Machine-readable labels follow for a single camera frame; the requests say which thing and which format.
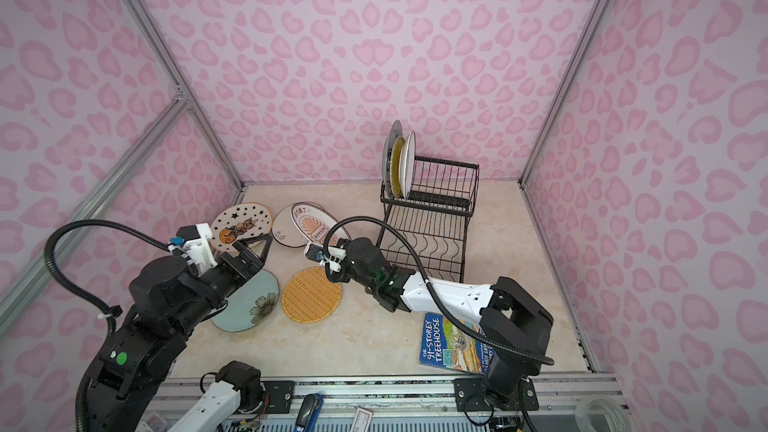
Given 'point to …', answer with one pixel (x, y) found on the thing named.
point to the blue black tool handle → (308, 412)
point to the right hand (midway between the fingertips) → (326, 241)
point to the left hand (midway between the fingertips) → (263, 240)
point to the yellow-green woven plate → (395, 166)
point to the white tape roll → (616, 416)
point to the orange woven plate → (309, 296)
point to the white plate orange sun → (313, 223)
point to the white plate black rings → (406, 163)
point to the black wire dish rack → (434, 219)
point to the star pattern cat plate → (238, 222)
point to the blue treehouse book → (447, 346)
